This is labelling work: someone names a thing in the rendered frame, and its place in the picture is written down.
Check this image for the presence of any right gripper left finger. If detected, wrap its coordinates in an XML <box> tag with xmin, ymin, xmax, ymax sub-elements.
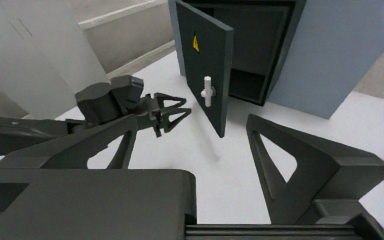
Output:
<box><xmin>0</xmin><ymin>114</ymin><xmax>138</xmax><ymax>169</ymax></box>

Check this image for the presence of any grey wall panel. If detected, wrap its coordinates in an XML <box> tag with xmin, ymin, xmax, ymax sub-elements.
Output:
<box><xmin>168</xmin><ymin>0</ymin><xmax>384</xmax><ymax>120</ymax></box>

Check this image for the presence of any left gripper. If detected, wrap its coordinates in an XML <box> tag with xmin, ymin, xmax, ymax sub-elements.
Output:
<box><xmin>138</xmin><ymin>93</ymin><xmax>191</xmax><ymax>138</ymax></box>

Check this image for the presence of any black wall cabinet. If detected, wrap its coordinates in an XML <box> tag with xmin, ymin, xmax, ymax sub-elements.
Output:
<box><xmin>176</xmin><ymin>0</ymin><xmax>307</xmax><ymax>139</ymax></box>

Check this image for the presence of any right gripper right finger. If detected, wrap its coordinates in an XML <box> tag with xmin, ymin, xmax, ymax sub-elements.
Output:
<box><xmin>246</xmin><ymin>114</ymin><xmax>384</xmax><ymax>224</ymax></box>

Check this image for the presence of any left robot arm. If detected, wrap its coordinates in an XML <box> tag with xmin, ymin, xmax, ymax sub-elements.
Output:
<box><xmin>0</xmin><ymin>75</ymin><xmax>151</xmax><ymax>156</ymax></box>

